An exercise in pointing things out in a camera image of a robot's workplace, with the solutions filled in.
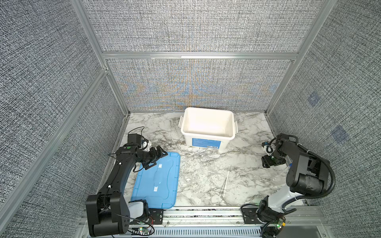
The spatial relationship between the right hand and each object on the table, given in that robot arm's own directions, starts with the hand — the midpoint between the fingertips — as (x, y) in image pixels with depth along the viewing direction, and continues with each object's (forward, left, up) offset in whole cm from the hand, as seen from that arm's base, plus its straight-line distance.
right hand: (273, 163), depth 91 cm
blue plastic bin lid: (-13, +69, 0) cm, 70 cm away
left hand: (-3, +66, +12) cm, 68 cm away
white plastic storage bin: (+28, +38, +1) cm, 47 cm away
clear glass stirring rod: (-11, +30, -1) cm, 32 cm away
